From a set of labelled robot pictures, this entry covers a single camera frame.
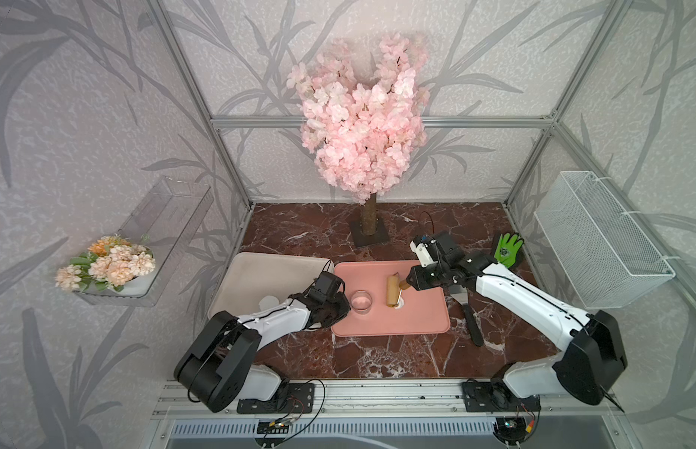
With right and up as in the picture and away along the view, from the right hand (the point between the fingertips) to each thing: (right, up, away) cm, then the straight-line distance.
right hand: (410, 276), depth 82 cm
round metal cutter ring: (-15, -10, +9) cm, 20 cm away
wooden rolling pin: (-4, -4, +7) cm, 9 cm away
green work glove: (+40, +6, +22) cm, 46 cm away
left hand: (-18, -12, +6) cm, 22 cm away
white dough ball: (-2, -10, +7) cm, 13 cm away
